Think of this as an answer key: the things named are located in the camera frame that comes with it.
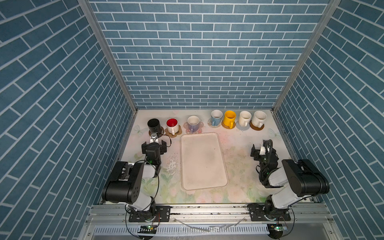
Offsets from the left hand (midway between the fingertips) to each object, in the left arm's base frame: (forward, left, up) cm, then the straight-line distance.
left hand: (154, 140), depth 93 cm
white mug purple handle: (+18, -25, -3) cm, 31 cm away
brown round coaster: (+13, -70, -5) cm, 71 cm away
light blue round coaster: (+14, -61, -6) cm, 62 cm away
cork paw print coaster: (+8, -8, -6) cm, 13 cm away
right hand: (-4, -67, +2) cm, 67 cm away
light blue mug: (+19, -41, +2) cm, 45 cm away
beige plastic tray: (-10, -30, -9) cm, 33 cm away
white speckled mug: (+15, -70, +3) cm, 72 cm away
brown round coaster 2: (+11, -2, -6) cm, 13 cm away
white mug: (+16, -60, +3) cm, 62 cm away
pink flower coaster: (+13, -29, -8) cm, 33 cm away
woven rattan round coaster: (+15, -49, -5) cm, 52 cm away
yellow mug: (+18, -50, +2) cm, 53 cm away
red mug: (+13, -10, -1) cm, 17 cm away
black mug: (+11, +2, +1) cm, 11 cm away
